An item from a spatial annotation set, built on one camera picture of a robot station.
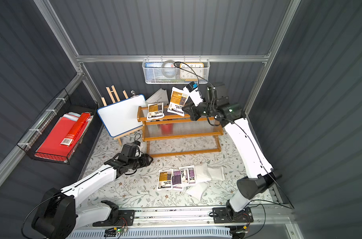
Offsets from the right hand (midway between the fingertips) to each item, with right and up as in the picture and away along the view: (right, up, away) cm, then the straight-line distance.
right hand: (183, 108), depth 66 cm
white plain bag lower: (+8, -44, +16) cm, 47 cm away
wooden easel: (-43, +10, +21) cm, 49 cm away
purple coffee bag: (-4, -39, +17) cm, 43 cm away
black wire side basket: (-64, +5, +12) cm, 65 cm away
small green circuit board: (-31, -58, +4) cm, 65 cm away
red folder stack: (-64, -18, +5) cm, 67 cm away
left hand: (-19, -28, +19) cm, 38 cm away
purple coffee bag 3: (+5, -37, +19) cm, 42 cm away
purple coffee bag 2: (+1, -37, +19) cm, 41 cm away
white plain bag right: (+20, -36, +22) cm, 47 cm away
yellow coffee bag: (-16, +1, +14) cm, 21 cm away
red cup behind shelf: (-12, -10, +38) cm, 41 cm away
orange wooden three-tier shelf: (-7, -14, +43) cm, 46 cm away
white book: (-16, +11, +30) cm, 36 cm away
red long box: (-54, -9, +7) cm, 55 cm away
